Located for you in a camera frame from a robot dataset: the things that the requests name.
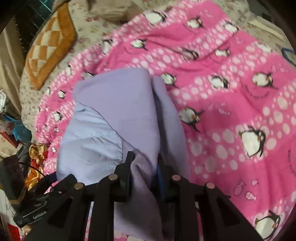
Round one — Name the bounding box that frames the orange checkered cushion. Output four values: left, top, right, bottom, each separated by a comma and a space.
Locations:
25, 3, 77, 90

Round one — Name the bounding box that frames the blue plastic bag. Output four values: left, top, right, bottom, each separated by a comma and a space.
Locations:
4, 115, 32, 144

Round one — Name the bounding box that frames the lavender padded jacket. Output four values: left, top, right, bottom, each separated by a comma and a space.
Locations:
56, 68, 190, 240

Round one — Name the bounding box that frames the blue cord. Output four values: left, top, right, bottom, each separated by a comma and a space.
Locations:
281, 47, 296, 67

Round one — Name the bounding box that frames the pink penguin quilt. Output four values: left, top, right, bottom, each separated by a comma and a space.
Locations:
35, 1, 295, 240

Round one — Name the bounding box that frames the gold red satin cloth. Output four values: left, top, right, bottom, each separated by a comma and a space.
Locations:
25, 144, 48, 190

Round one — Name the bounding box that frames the beige garment on bed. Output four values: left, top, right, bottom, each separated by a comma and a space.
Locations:
87, 0, 136, 23

